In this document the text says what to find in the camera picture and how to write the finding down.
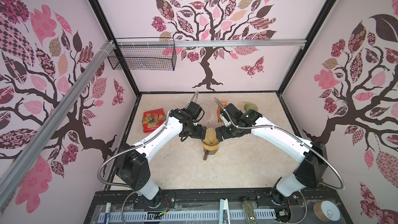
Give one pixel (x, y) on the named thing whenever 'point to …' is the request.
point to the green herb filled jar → (249, 211)
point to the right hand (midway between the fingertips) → (223, 132)
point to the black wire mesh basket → (143, 54)
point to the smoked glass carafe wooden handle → (205, 155)
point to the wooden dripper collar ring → (211, 147)
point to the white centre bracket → (223, 206)
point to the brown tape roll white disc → (326, 211)
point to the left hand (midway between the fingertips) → (196, 137)
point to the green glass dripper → (250, 106)
